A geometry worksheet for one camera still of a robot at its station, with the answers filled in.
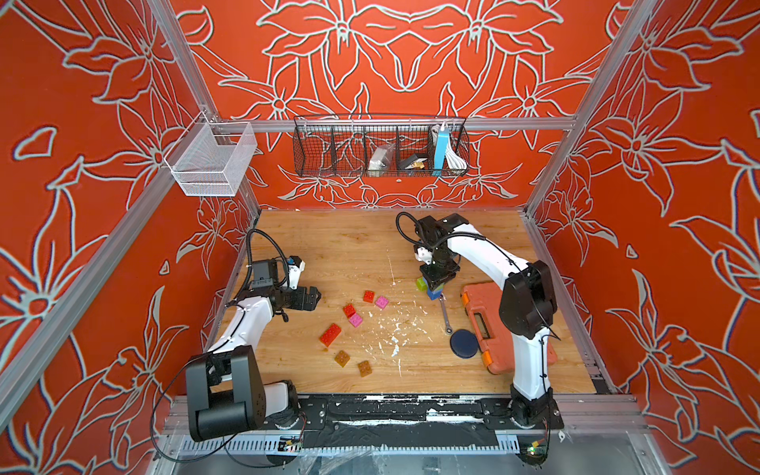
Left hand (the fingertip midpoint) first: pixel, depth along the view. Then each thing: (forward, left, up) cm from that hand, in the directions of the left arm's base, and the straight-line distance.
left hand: (303, 291), depth 89 cm
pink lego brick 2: (+1, -24, -5) cm, 25 cm away
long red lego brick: (-11, -10, -5) cm, 16 cm away
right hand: (+3, -39, +3) cm, 39 cm away
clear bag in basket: (+34, -22, +25) cm, 48 cm away
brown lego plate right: (-20, -21, -5) cm, 29 cm away
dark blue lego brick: (+1, -40, +1) cm, 40 cm away
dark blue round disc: (-11, -49, -5) cm, 50 cm away
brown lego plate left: (-17, -14, -6) cm, 23 cm away
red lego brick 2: (+3, -20, -6) cm, 21 cm away
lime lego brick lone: (+7, -37, -3) cm, 37 cm away
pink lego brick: (-6, -17, -5) cm, 18 cm away
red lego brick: (-3, -14, -5) cm, 16 cm away
